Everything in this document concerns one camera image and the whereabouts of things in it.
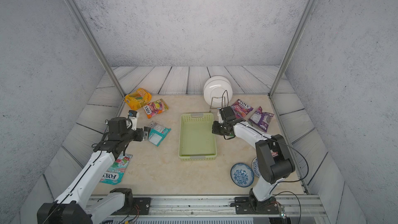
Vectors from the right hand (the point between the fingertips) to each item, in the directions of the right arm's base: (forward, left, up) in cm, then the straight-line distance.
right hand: (213, 129), depth 92 cm
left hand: (-4, +37, +9) cm, 38 cm away
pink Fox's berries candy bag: (+21, -20, -7) cm, 30 cm away
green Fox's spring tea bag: (-6, -4, +8) cm, 11 cm away
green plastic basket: (-3, +10, -8) cm, 13 cm away
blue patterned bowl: (-23, -15, -8) cm, 29 cm away
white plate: (+26, -4, +5) cm, 27 cm away
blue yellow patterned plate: (-18, -22, -7) cm, 29 cm away
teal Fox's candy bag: (+1, +34, -7) cm, 35 cm away
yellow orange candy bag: (+28, +54, -3) cm, 61 cm away
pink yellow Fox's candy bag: (+21, +41, -6) cm, 46 cm away
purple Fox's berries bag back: (+11, -31, -5) cm, 33 cm away
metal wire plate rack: (+23, -7, +3) cm, 24 cm away
